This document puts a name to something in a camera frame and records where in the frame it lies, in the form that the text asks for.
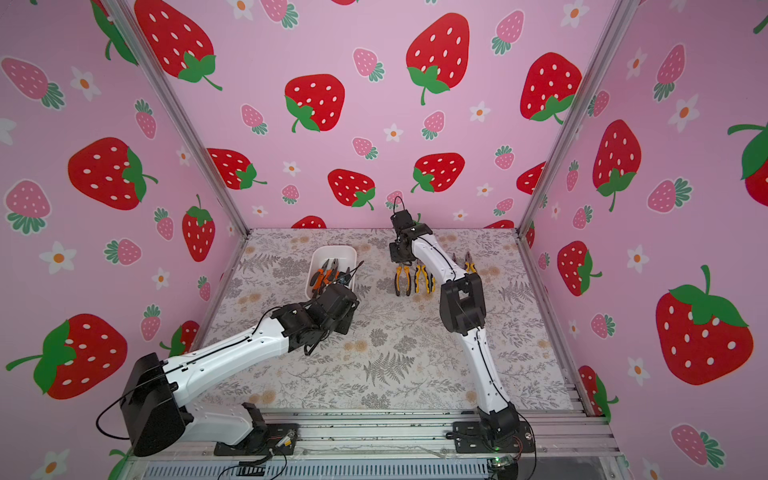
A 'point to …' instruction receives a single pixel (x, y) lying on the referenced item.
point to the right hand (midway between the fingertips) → (409, 251)
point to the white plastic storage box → (317, 256)
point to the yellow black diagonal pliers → (399, 270)
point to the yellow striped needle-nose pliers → (430, 286)
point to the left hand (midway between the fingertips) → (346, 309)
